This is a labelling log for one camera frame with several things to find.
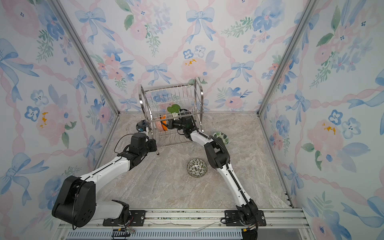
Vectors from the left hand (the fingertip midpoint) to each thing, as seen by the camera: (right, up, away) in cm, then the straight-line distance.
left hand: (155, 139), depth 89 cm
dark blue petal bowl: (-15, +9, +20) cm, 26 cm away
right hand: (+1, +11, +9) cm, 14 cm away
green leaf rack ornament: (+12, +18, -4) cm, 22 cm away
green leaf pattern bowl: (+43, +1, +11) cm, 45 cm away
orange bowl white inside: (+4, +11, +6) cm, 13 cm away
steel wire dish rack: (+12, +15, -3) cm, 20 cm away
